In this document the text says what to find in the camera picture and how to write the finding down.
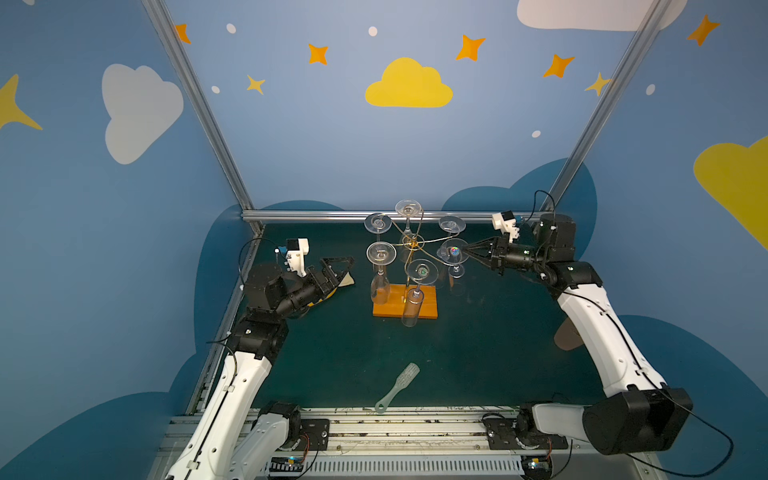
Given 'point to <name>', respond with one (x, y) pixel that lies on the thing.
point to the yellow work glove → (311, 304)
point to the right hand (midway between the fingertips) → (468, 248)
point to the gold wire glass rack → (414, 244)
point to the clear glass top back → (408, 208)
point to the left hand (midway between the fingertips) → (350, 263)
